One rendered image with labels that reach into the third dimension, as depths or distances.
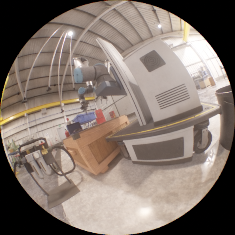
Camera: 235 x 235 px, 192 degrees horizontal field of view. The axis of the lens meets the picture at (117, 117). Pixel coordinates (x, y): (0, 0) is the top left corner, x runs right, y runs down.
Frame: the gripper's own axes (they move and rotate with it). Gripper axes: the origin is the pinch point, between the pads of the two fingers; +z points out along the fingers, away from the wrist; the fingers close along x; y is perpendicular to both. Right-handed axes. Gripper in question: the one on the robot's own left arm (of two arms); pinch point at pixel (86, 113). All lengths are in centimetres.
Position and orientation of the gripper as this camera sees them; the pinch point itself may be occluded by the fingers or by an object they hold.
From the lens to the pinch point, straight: 100.6
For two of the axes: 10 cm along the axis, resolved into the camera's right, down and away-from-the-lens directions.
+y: -5.2, 2.1, -8.3
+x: 7.7, -3.2, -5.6
